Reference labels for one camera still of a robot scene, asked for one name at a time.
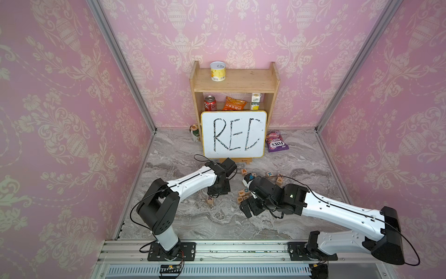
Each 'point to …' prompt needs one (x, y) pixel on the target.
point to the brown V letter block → (279, 181)
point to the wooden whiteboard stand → (247, 160)
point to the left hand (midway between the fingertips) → (224, 194)
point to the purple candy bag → (275, 142)
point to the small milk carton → (255, 101)
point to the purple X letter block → (280, 175)
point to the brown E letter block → (239, 199)
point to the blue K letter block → (269, 174)
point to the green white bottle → (194, 129)
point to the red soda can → (210, 103)
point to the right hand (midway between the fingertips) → (249, 203)
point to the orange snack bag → (231, 104)
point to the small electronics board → (170, 268)
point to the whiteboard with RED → (230, 134)
